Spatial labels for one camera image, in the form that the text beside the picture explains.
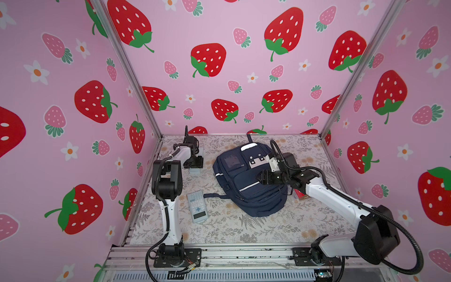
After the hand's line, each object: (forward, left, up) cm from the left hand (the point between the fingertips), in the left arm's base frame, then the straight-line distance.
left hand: (197, 165), depth 105 cm
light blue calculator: (-26, -4, 0) cm, 27 cm away
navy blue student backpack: (-7, -24, +4) cm, 25 cm away
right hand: (-17, -35, +15) cm, 41 cm away
